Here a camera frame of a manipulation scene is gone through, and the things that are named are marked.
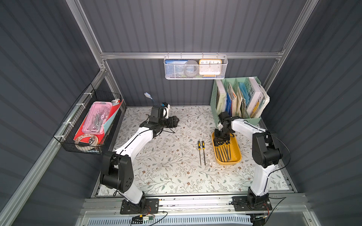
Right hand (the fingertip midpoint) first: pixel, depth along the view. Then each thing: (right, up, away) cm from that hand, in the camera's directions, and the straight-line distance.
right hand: (219, 139), depth 96 cm
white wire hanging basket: (-27, +43, -5) cm, 51 cm away
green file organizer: (+16, +28, -1) cm, 33 cm away
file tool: (-11, -7, 0) cm, 13 cm away
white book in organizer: (+26, +28, 0) cm, 38 cm away
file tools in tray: (+2, -8, -3) cm, 8 cm away
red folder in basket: (-65, +4, -28) cm, 71 cm away
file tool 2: (-14, -7, 0) cm, 15 cm away
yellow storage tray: (+10, -9, -4) cm, 14 cm away
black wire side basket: (-76, +7, -35) cm, 84 cm away
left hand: (-31, +14, -9) cm, 36 cm away
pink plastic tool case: (-70, +12, -26) cm, 75 cm away
